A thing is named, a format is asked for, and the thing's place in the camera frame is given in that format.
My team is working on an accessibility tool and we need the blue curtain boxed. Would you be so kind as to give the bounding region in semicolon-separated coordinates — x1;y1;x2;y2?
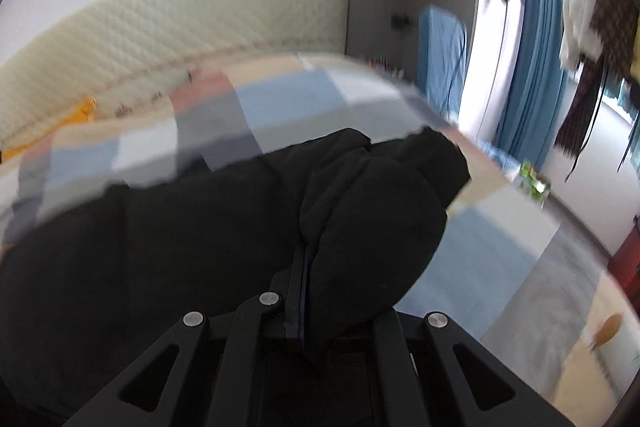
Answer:
494;0;567;169

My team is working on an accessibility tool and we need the hanging white garment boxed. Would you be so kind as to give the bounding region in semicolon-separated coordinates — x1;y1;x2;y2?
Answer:
560;0;602;72

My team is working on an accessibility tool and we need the beige quilted headboard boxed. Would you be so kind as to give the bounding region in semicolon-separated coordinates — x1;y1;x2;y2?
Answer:
1;0;347;147

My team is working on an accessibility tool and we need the wall power socket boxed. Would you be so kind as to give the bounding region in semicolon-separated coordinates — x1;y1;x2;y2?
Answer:
390;13;413;31

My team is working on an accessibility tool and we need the black puffer jacket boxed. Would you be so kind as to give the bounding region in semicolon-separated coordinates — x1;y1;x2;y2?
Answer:
1;128;470;419

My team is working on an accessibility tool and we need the plaid patchwork bed quilt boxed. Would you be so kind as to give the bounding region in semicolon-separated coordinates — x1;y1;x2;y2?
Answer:
1;54;639;426

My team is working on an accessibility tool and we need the hanging brown patterned garment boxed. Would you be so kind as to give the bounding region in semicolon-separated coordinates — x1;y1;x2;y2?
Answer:
554;0;639;178

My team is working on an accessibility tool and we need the blue towel on chair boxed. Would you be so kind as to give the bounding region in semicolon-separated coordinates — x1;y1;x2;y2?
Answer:
416;4;468;124

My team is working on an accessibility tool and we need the green toy on floor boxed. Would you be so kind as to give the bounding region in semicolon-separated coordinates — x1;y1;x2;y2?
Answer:
518;160;551;208

